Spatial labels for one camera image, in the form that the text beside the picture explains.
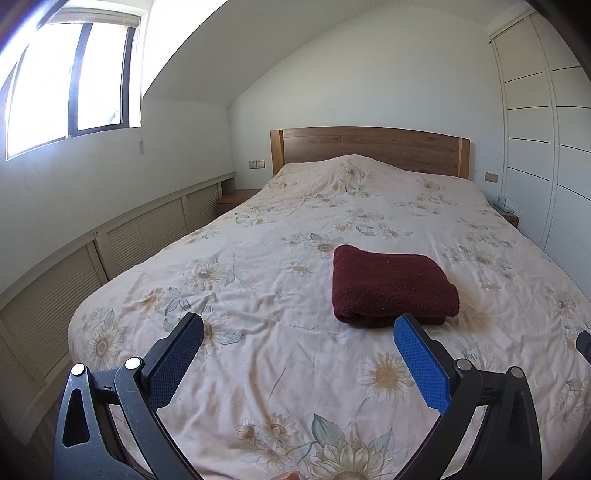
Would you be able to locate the wooden nightstand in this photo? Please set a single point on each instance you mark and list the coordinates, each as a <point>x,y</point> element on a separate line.
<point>233,199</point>
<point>506,212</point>

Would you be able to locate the left wooden nightstand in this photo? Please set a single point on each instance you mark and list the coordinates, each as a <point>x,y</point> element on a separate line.
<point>233,199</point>

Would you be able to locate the right wall switch plate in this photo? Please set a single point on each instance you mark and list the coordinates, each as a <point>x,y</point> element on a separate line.
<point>491,177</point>

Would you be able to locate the blue black finger of the right gripper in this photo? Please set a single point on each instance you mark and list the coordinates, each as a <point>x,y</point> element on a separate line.
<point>583,345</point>

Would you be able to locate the left wall switch plate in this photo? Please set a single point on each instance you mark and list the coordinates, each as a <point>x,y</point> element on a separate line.
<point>257,164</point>

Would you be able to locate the right wooden nightstand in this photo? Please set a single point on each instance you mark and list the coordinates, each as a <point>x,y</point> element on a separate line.
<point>506,212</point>

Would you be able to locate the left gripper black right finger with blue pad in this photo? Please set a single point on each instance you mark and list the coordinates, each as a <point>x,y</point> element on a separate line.
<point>507,445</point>

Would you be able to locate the window with dark frame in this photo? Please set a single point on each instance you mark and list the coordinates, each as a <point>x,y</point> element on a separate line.
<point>76,76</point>

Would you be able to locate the wooden headboard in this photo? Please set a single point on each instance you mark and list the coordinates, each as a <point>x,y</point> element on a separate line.
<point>411,150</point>

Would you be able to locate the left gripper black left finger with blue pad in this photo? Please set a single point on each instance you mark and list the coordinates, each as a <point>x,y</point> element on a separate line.
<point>107,426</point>

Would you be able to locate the low white louvred cabinet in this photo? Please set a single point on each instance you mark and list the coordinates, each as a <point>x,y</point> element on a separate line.
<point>36,310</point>

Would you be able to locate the wall switch plate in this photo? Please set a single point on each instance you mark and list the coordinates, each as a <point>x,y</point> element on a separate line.
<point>491,177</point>
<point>257,164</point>

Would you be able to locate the dark red knitted sweater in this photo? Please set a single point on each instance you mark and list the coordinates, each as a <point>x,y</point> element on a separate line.
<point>371,290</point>

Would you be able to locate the floral cream duvet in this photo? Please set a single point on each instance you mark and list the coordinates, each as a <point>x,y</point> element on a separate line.
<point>279,383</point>

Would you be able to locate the white fitted wardrobe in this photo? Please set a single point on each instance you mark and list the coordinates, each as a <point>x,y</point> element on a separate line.
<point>546,100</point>

